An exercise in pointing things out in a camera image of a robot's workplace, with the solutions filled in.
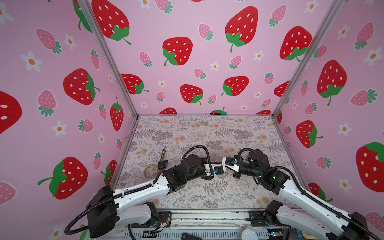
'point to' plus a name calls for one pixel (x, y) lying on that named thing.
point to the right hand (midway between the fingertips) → (221, 161)
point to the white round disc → (249, 234)
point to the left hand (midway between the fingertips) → (218, 159)
